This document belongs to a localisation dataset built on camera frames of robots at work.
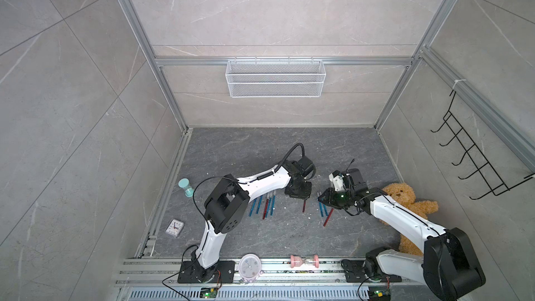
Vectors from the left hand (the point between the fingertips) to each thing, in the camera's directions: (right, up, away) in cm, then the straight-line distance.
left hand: (310, 195), depth 86 cm
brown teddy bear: (+38, +1, -4) cm, 38 cm away
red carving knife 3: (-19, -6, +4) cm, 20 cm away
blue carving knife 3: (-25, -6, +4) cm, 26 cm away
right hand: (+5, -1, -1) cm, 5 cm away
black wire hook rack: (+51, +18, -19) cm, 57 cm away
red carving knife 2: (-3, -5, -3) cm, 6 cm away
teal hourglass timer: (-54, +5, +1) cm, 54 cm away
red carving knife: (+8, -10, 0) cm, 12 cm away
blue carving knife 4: (-22, -5, +4) cm, 23 cm away
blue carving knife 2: (+5, -7, +2) cm, 9 cm away
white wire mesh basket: (-16, +54, +14) cm, 58 cm away
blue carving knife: (+7, -7, +2) cm, 10 cm away
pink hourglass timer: (-7, -21, -13) cm, 25 cm away
